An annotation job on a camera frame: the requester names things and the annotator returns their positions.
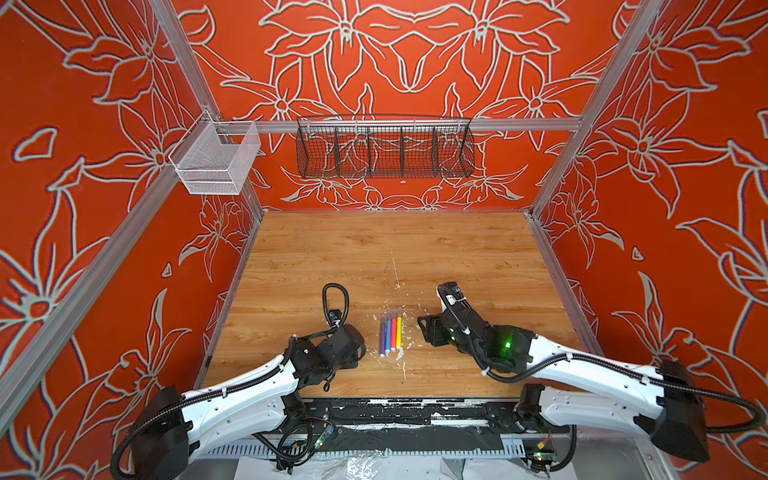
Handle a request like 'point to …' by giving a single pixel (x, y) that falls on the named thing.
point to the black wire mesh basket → (382, 146)
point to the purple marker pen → (382, 336)
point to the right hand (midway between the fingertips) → (420, 320)
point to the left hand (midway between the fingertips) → (355, 349)
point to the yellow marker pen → (399, 329)
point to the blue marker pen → (388, 335)
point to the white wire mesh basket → (215, 157)
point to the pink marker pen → (394, 315)
